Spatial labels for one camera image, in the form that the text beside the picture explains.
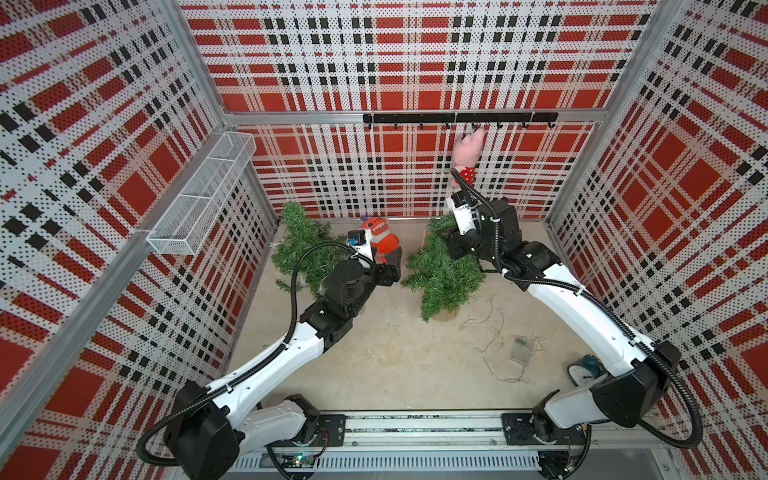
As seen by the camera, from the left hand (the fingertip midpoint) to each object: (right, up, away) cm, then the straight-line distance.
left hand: (393, 249), depth 74 cm
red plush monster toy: (-5, +3, +33) cm, 34 cm away
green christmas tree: (+13, -8, -1) cm, 15 cm away
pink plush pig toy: (+23, +30, +18) cm, 42 cm away
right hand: (+14, +5, -1) cm, 14 cm away
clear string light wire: (+29, -28, +14) cm, 43 cm away
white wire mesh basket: (-66, +8, +19) cm, 70 cm away
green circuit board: (-21, -50, -5) cm, 54 cm away
